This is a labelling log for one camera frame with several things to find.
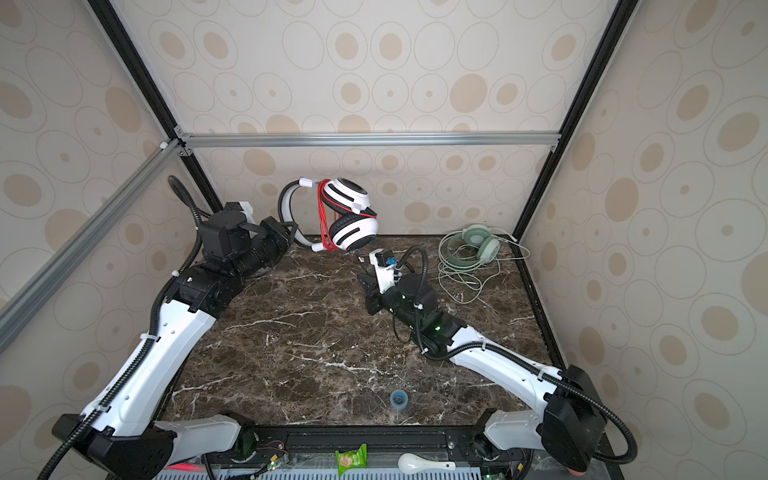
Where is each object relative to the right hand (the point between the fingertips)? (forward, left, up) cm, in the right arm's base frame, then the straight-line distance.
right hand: (361, 276), depth 71 cm
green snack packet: (-34, +3, -26) cm, 43 cm away
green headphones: (+36, -39, -28) cm, 60 cm away
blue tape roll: (-20, -9, -29) cm, 36 cm away
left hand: (+6, +12, +14) cm, 19 cm away
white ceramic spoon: (-35, -11, -28) cm, 46 cm away
